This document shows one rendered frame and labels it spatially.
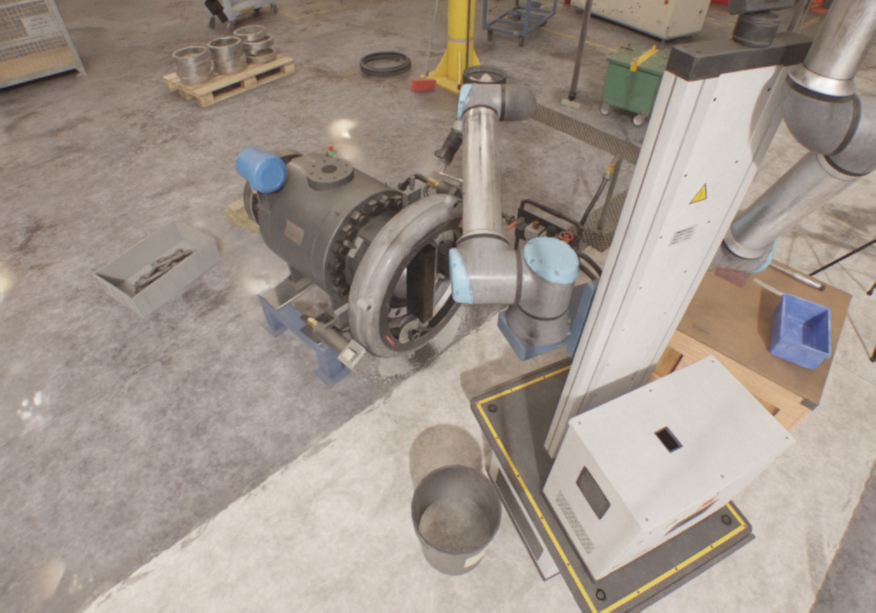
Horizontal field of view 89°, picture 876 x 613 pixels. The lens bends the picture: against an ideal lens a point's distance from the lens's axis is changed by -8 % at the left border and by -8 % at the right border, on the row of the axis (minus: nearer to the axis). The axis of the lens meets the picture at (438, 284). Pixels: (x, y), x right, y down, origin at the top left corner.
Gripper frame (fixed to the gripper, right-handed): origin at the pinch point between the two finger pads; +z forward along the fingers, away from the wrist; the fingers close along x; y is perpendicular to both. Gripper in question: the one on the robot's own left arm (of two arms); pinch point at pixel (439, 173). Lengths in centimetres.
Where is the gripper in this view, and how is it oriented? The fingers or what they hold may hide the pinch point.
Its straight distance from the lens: 225.9
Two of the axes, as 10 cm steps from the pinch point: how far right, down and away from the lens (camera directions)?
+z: -5.1, 8.6, 0.5
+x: -6.1, -3.1, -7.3
